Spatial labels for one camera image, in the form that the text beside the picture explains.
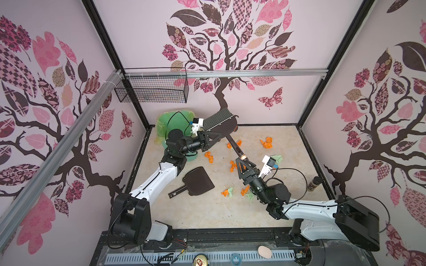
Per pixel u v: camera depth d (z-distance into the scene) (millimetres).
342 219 423
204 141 644
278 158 1004
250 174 593
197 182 931
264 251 698
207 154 1031
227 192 869
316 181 828
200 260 601
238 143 1099
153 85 948
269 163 605
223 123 699
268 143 1084
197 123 685
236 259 696
